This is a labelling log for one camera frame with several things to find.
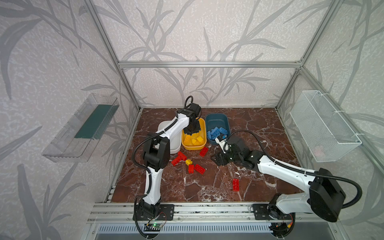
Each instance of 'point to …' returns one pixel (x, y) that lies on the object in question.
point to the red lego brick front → (236, 185)
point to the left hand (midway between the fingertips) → (197, 126)
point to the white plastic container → (175, 141)
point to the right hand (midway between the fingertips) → (214, 150)
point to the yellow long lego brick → (187, 138)
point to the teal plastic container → (214, 120)
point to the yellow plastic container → (197, 141)
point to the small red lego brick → (191, 169)
